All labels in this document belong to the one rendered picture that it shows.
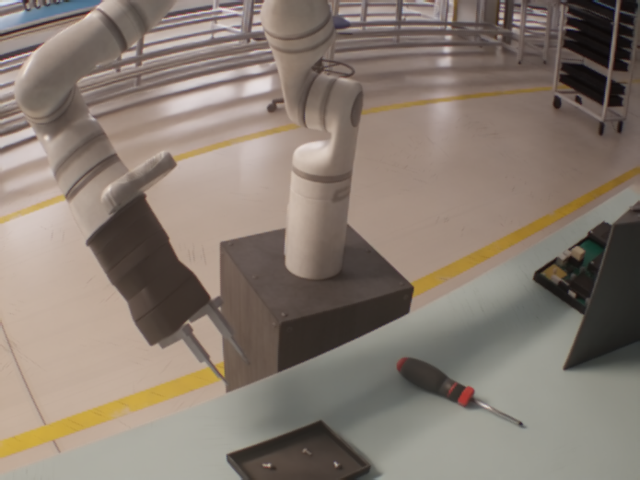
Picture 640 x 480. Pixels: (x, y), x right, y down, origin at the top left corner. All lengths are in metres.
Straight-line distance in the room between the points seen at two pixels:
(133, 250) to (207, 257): 2.15
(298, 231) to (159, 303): 0.54
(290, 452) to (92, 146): 0.34
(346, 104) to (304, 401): 0.46
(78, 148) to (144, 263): 0.13
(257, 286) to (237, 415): 0.47
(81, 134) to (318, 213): 0.56
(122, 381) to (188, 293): 1.57
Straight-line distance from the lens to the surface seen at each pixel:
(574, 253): 0.98
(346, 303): 1.08
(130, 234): 0.57
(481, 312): 0.85
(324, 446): 0.64
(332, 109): 0.98
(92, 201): 0.58
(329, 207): 1.06
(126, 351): 2.27
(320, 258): 1.10
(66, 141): 0.59
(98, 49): 0.62
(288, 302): 1.07
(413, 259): 2.82
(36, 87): 0.60
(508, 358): 0.78
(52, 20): 3.57
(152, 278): 0.58
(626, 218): 0.71
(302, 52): 0.85
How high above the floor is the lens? 1.48
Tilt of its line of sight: 32 degrees down
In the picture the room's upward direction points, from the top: 6 degrees clockwise
